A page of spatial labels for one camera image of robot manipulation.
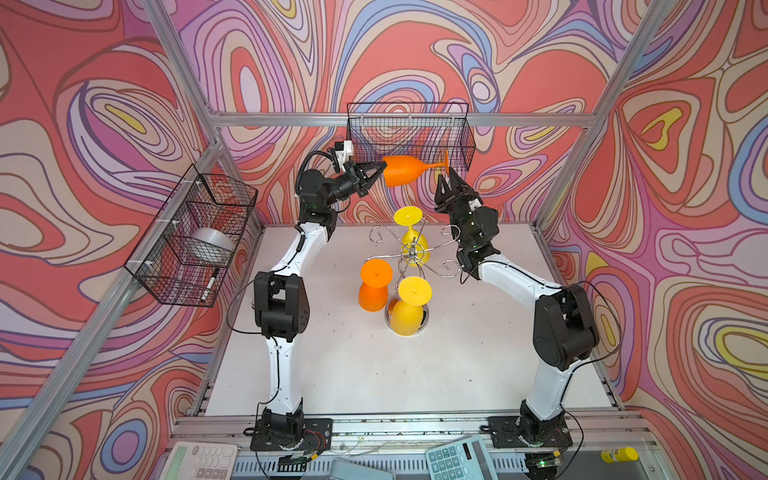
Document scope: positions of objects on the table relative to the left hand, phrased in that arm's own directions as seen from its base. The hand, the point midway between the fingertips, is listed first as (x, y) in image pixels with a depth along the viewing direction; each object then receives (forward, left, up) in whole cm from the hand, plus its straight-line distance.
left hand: (387, 169), depth 73 cm
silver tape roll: (-13, +43, -11) cm, 46 cm away
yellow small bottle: (-56, -52, -37) cm, 84 cm away
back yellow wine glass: (-17, -6, -10) cm, 21 cm away
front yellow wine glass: (-30, -4, -19) cm, 36 cm away
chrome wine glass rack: (-23, -11, -10) cm, 27 cm away
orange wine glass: (-23, +3, -13) cm, 27 cm away
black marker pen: (-26, +44, -18) cm, 54 cm away
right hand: (+1, -14, -2) cm, 14 cm away
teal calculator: (-56, -19, -41) cm, 72 cm away
